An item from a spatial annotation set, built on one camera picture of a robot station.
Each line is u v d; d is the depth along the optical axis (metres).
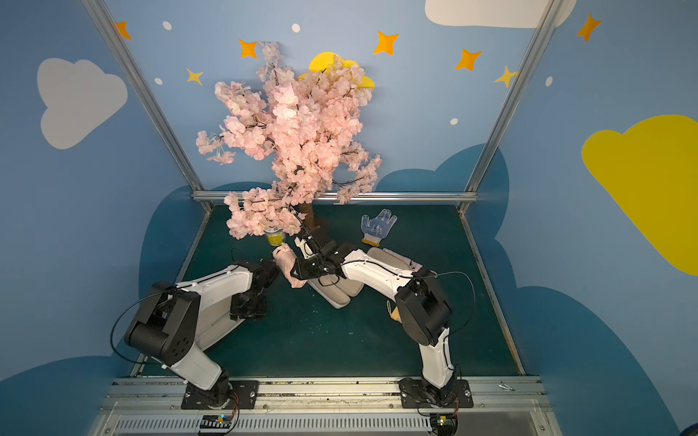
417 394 0.76
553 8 0.69
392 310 0.89
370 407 0.74
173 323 0.46
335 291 0.96
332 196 1.01
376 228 1.14
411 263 0.99
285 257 0.86
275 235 1.04
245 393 0.74
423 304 0.50
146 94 0.84
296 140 0.73
